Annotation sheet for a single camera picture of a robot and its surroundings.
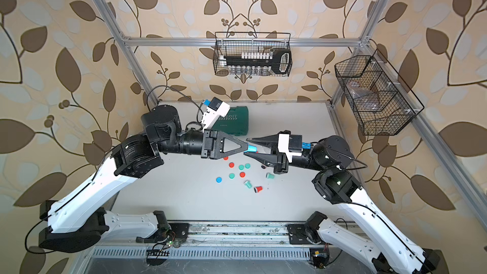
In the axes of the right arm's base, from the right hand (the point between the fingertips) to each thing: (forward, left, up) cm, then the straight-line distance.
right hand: (246, 143), depth 46 cm
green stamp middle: (+11, -10, -46) cm, 48 cm away
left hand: (-2, +1, +2) cm, 4 cm away
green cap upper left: (+16, +4, -47) cm, 50 cm away
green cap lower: (+13, +9, -48) cm, 50 cm away
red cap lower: (+13, +4, -48) cm, 49 cm away
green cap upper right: (+17, +1, -47) cm, 50 cm away
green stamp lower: (+7, +1, -46) cm, 47 cm away
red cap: (+18, +9, -47) cm, 51 cm away
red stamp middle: (+15, -7, -46) cm, 49 cm away
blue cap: (+10, +15, -47) cm, 50 cm away
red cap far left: (+21, +12, -47) cm, 53 cm away
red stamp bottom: (+5, -3, -45) cm, 46 cm away
